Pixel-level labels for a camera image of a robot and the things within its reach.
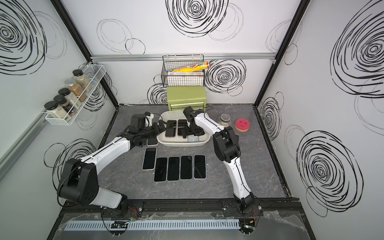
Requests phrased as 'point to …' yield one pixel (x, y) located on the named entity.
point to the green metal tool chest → (179, 97)
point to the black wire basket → (170, 78)
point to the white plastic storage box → (172, 136)
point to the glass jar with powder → (225, 118)
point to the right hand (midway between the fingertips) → (192, 135)
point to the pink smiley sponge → (242, 124)
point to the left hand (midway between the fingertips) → (165, 127)
